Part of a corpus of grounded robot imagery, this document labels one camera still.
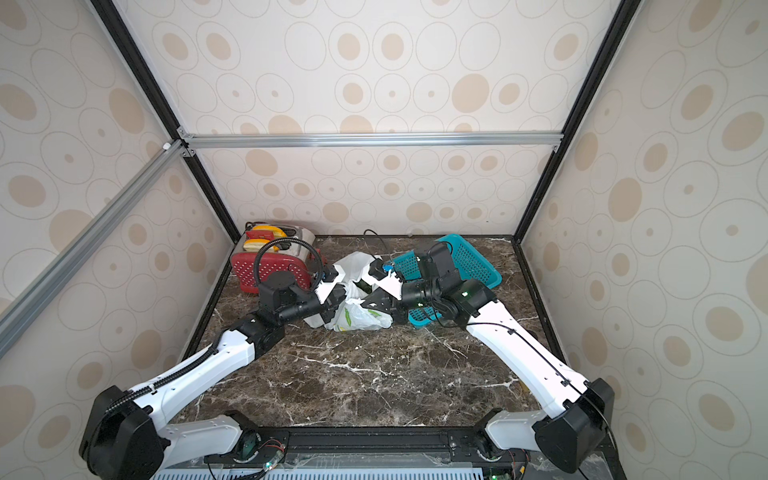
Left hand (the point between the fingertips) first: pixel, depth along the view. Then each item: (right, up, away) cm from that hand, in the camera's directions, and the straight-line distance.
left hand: (357, 287), depth 74 cm
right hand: (+2, -4, -8) cm, 10 cm away
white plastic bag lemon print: (-2, -8, +4) cm, 9 cm away
